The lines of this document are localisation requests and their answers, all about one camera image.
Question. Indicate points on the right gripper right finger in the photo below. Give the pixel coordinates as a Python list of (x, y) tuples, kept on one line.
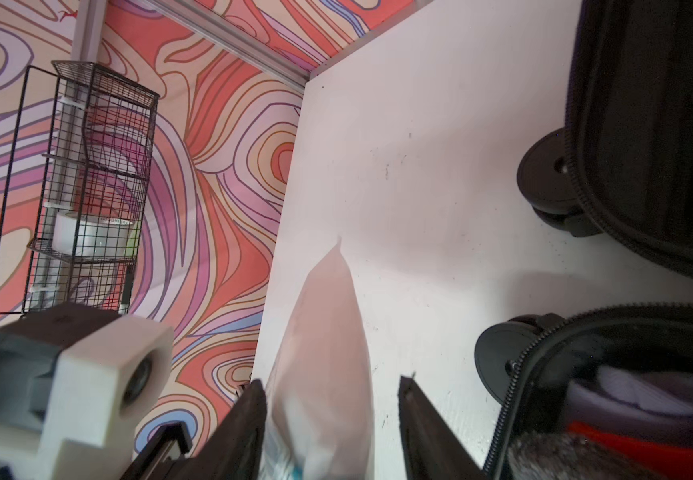
[(430, 449)]

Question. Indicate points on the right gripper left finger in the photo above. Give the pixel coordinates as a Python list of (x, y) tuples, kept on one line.
[(234, 450)]

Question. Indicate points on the clear plastic packet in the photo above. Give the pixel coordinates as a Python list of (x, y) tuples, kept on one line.
[(320, 422)]

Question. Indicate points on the grey towel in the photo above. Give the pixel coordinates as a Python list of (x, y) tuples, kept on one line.
[(570, 456)]

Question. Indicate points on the purple pants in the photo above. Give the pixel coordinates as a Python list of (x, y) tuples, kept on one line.
[(657, 404)]

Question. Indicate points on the red t-shirt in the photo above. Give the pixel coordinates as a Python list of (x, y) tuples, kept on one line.
[(672, 462)]

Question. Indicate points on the black suitcase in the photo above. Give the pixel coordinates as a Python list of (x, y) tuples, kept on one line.
[(623, 166)]

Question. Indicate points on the left wall wire basket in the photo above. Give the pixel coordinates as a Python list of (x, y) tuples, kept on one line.
[(91, 131)]

